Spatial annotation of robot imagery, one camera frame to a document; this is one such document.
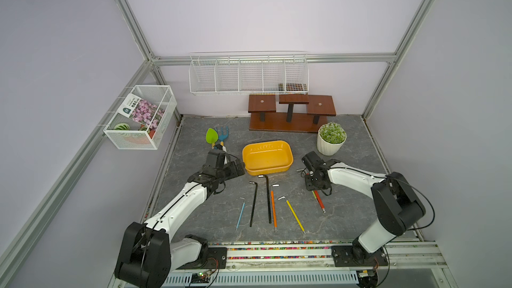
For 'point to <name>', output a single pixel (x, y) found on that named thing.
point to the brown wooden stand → (294, 112)
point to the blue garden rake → (222, 136)
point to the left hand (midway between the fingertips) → (237, 168)
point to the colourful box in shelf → (292, 87)
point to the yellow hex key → (292, 212)
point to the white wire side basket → (140, 136)
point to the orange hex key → (274, 206)
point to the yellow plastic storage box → (267, 158)
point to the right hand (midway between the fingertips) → (312, 183)
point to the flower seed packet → (141, 110)
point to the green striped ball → (122, 126)
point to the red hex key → (320, 200)
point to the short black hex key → (254, 202)
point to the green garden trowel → (211, 136)
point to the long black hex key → (261, 176)
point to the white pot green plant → (330, 137)
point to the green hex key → (314, 195)
